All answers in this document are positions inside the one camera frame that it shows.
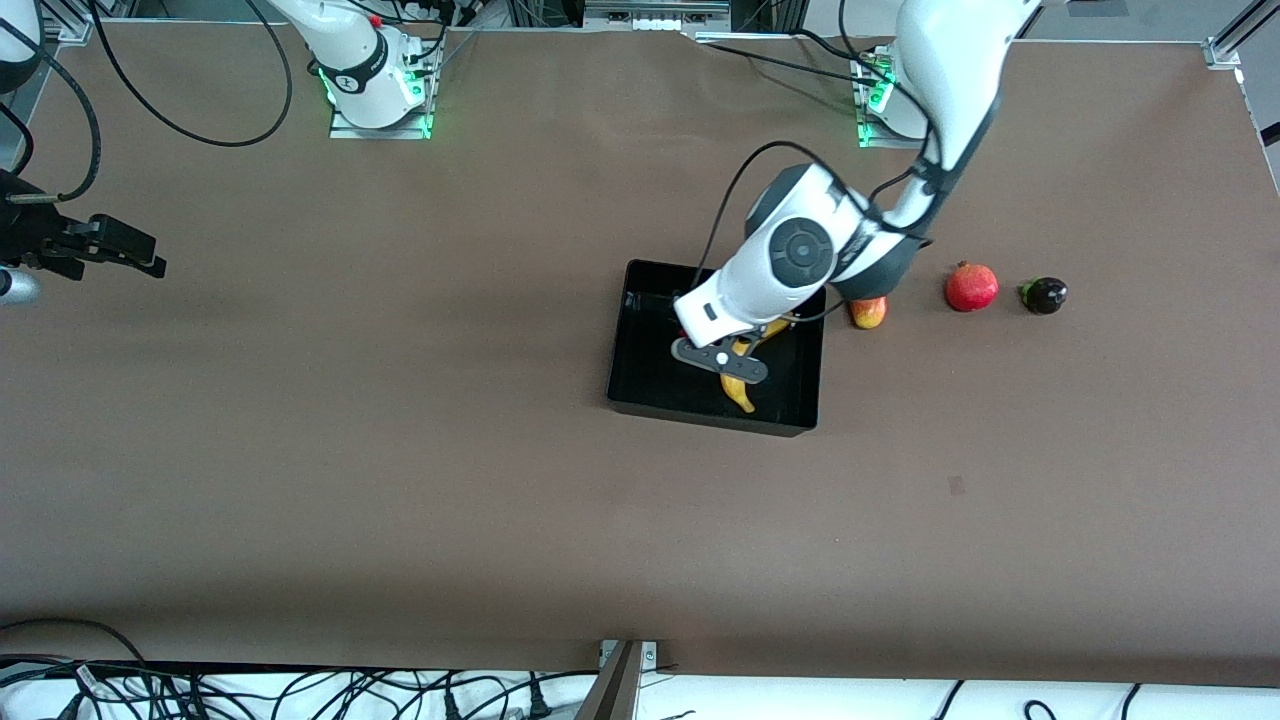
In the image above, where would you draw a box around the yellow banana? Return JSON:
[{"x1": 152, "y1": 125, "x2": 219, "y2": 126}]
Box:
[{"x1": 720, "y1": 318, "x2": 796, "y2": 414}]

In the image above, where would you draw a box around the black plastic box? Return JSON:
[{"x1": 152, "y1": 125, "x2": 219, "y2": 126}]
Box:
[{"x1": 606, "y1": 259, "x2": 828, "y2": 438}]

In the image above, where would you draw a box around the red pomegranate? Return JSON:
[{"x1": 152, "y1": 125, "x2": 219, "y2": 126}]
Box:
[{"x1": 945, "y1": 261, "x2": 1000, "y2": 313}]

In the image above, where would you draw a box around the grey power strip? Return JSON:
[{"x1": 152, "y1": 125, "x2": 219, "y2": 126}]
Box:
[{"x1": 583, "y1": 0, "x2": 733, "y2": 33}]

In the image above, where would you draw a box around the dark purple mangosteen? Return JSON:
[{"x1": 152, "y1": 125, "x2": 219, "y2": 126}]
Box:
[{"x1": 1019, "y1": 277, "x2": 1069, "y2": 316}]

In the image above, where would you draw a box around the white sheet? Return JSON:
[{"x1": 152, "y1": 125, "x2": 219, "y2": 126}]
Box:
[{"x1": 0, "y1": 668, "x2": 1280, "y2": 720}]

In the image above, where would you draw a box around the black right arm wrist cable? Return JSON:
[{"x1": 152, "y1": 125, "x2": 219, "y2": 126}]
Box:
[{"x1": 0, "y1": 20, "x2": 103, "y2": 204}]

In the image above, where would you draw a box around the black right arm base cable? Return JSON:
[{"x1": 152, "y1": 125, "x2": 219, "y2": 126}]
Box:
[{"x1": 90, "y1": 0, "x2": 293, "y2": 148}]

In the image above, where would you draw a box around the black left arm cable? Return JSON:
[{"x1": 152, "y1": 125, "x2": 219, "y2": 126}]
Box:
[{"x1": 693, "y1": 0, "x2": 946, "y2": 326}]

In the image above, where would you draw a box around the aluminium frame profile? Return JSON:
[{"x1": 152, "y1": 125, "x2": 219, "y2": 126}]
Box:
[
  {"x1": 1203, "y1": 0, "x2": 1280, "y2": 71},
  {"x1": 40, "y1": 0, "x2": 101, "y2": 46}
]

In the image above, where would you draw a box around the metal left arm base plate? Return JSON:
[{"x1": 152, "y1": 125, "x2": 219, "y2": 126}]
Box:
[{"x1": 853, "y1": 45, "x2": 966, "y2": 151}]

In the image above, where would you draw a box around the black cable to arm base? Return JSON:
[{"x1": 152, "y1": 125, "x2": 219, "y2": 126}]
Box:
[{"x1": 700, "y1": 28, "x2": 881, "y2": 91}]

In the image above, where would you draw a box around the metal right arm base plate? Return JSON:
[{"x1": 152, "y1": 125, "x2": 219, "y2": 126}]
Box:
[{"x1": 328, "y1": 30, "x2": 438, "y2": 141}]

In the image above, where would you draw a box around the metal table bracket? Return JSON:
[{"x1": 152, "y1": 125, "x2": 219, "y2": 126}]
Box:
[{"x1": 575, "y1": 640, "x2": 661, "y2": 720}]

